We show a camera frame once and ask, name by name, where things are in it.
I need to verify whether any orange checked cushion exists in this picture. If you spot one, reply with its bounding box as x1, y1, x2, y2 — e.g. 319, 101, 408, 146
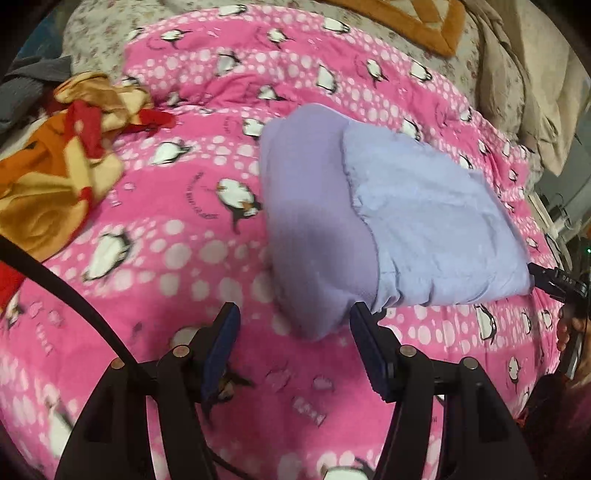
323, 0, 467, 58

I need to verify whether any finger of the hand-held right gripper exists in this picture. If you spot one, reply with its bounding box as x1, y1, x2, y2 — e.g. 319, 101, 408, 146
527, 262, 589, 305

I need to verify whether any black cable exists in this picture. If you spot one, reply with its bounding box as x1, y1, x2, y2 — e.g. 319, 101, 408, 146
0, 237, 252, 480

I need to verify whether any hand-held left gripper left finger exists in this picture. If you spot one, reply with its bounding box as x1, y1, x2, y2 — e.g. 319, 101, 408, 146
54, 302, 242, 480

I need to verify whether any pink penguin print blanket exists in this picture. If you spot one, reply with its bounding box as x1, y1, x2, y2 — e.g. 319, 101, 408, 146
0, 0, 573, 480

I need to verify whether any purple zip jacket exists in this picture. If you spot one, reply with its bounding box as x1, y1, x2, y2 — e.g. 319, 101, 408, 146
257, 102, 532, 342

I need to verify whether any orange yellow floral blanket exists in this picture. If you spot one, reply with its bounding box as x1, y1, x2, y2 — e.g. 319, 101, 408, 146
0, 71, 176, 315

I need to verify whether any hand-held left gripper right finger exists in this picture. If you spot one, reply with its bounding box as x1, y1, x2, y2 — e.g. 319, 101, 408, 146
349, 302, 539, 480

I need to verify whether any grey striped cloth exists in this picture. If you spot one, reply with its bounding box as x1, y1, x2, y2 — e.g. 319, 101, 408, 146
0, 55, 75, 134

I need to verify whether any blue plastic bag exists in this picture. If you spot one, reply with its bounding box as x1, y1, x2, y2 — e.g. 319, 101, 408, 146
21, 28, 65, 63

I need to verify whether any beige duvet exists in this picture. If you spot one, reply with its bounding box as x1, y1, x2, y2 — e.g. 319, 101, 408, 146
466, 0, 587, 176

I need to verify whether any person's right forearm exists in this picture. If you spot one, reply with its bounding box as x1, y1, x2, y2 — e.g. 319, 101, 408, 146
521, 374, 591, 462

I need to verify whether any person's right hand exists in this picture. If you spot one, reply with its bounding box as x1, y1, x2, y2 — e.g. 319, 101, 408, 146
556, 305, 579, 354

